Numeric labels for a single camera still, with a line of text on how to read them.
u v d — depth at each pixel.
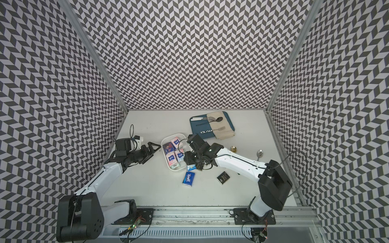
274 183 0.42
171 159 0.86
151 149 0.77
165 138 0.93
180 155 0.88
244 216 0.73
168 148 0.91
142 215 0.72
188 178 0.82
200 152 0.61
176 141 0.93
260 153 0.93
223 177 0.84
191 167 0.75
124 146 0.67
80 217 0.40
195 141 0.61
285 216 0.75
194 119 1.05
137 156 0.73
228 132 1.05
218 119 1.09
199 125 1.08
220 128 1.05
